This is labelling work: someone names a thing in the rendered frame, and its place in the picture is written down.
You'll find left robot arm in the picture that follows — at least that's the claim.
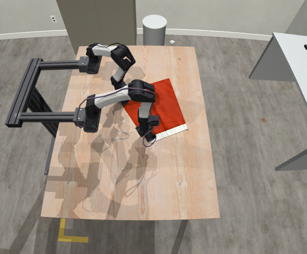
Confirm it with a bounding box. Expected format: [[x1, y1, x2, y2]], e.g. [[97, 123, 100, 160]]
[[86, 43, 136, 90]]

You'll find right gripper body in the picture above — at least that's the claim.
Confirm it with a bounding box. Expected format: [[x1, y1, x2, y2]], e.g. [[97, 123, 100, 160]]
[[136, 123, 153, 137]]

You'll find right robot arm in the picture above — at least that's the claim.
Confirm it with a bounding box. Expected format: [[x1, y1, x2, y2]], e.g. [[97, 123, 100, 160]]
[[84, 79, 159, 143]]

